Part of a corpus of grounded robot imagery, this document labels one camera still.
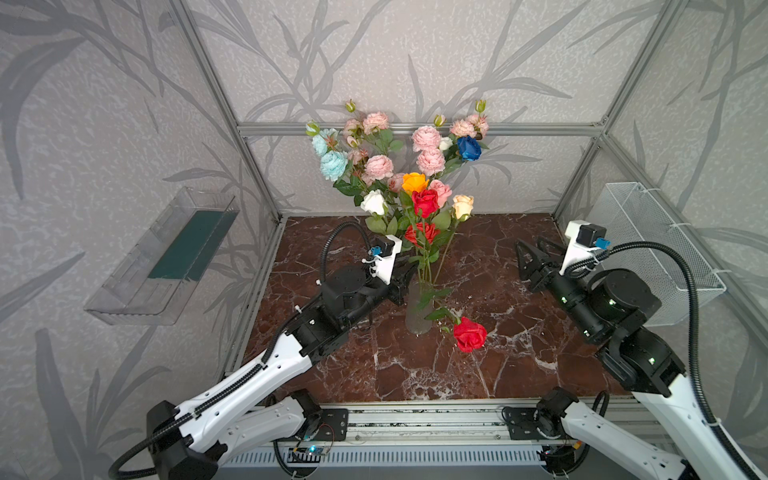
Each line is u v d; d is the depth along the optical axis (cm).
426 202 58
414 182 70
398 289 56
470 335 51
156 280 64
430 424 75
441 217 70
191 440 38
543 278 49
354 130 88
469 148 75
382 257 53
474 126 80
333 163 69
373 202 62
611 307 40
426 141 75
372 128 82
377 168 75
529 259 52
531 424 73
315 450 71
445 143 79
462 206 63
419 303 65
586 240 45
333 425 73
